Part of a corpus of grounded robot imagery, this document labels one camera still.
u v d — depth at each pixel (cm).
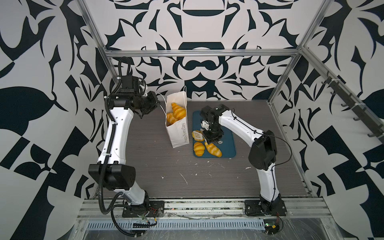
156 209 73
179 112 87
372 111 56
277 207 65
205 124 83
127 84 56
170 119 91
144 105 62
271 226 71
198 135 93
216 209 76
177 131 82
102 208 36
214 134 77
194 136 97
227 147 92
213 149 91
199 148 91
